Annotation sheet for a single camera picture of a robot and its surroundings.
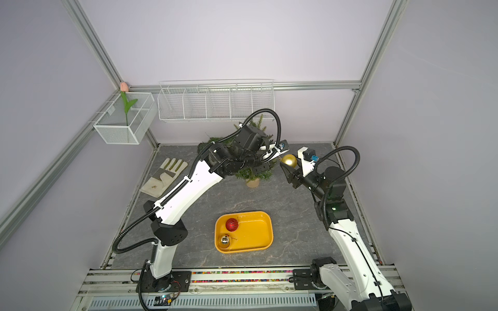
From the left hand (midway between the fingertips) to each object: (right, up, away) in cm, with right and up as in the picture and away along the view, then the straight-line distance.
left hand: (270, 155), depth 69 cm
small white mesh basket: (-62, +12, +10) cm, 64 cm away
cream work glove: (-57, -11, +36) cm, 68 cm away
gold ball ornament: (+7, -1, -1) cm, 7 cm away
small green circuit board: (-41, -55, +3) cm, 68 cm away
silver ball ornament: (-18, -35, +11) cm, 41 cm away
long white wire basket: (-24, +30, +29) cm, 48 cm away
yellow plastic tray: (-6, -35, +19) cm, 40 cm away
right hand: (+7, -1, +1) cm, 7 cm away
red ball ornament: (-16, -30, +15) cm, 37 cm away
